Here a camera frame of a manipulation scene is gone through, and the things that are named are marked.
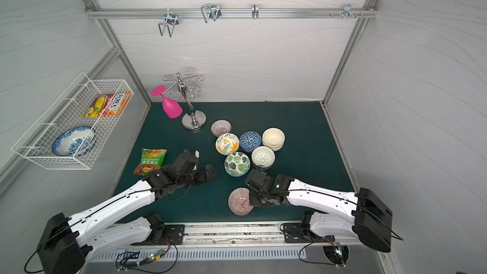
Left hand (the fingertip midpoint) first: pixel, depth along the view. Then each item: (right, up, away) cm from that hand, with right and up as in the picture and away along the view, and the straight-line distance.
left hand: (210, 175), depth 79 cm
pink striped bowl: (0, +19, +26) cm, 32 cm away
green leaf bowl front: (+11, +2, +12) cm, 16 cm away
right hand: (+18, -9, -1) cm, 20 cm away
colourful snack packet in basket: (-39, +29, -6) cm, 49 cm away
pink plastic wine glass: (-24, +29, +16) cm, 41 cm away
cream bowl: (+30, +14, +19) cm, 38 cm away
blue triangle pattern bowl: (+17, +13, +20) cm, 29 cm away
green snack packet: (-31, +4, +11) cm, 33 cm away
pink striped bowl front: (+12, -12, +2) cm, 17 cm away
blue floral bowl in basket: (-43, +17, -16) cm, 49 cm away
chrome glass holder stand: (-17, +23, +31) cm, 42 cm away
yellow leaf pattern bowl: (+5, +11, +19) cm, 22 cm away
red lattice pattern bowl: (+24, +2, +5) cm, 25 cm away
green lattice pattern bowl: (+24, +6, +14) cm, 28 cm away
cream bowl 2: (+30, +11, +14) cm, 35 cm away
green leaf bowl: (+11, -2, +9) cm, 14 cm away
